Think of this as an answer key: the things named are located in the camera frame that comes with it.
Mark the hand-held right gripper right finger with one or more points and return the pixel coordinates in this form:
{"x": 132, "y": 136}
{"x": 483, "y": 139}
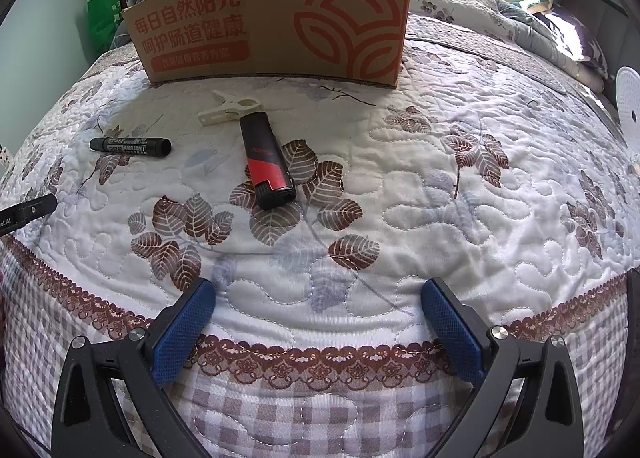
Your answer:
{"x": 450, "y": 333}

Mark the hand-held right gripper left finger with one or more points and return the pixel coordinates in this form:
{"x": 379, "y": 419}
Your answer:
{"x": 182, "y": 333}

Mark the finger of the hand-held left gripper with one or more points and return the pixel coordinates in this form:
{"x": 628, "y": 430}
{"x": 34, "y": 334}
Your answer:
{"x": 35, "y": 209}

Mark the black marker pen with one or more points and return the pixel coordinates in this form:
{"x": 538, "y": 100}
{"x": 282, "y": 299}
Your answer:
{"x": 130, "y": 146}

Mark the black and red lighter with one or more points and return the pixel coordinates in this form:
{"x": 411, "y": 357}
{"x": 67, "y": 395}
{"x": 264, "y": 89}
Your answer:
{"x": 265, "y": 157}

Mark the white plastic clothes clip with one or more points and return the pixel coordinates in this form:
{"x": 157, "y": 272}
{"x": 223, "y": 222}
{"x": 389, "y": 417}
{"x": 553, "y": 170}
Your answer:
{"x": 230, "y": 107}

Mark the brown cardboard box red print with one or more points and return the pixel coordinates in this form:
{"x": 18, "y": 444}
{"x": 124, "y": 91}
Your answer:
{"x": 280, "y": 22}

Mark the white leaf-print quilt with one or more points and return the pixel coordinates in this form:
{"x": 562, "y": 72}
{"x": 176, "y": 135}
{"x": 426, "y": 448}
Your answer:
{"x": 425, "y": 218}

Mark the green plastic bag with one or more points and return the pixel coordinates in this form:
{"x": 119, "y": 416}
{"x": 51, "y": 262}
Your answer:
{"x": 102, "y": 17}

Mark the white fan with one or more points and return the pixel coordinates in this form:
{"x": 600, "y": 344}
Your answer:
{"x": 629, "y": 97}

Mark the grey-blue floral duvet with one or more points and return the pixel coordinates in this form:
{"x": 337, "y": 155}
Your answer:
{"x": 480, "y": 17}

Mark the purple pillow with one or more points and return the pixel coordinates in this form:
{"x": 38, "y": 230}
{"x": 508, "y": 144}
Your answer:
{"x": 580, "y": 37}

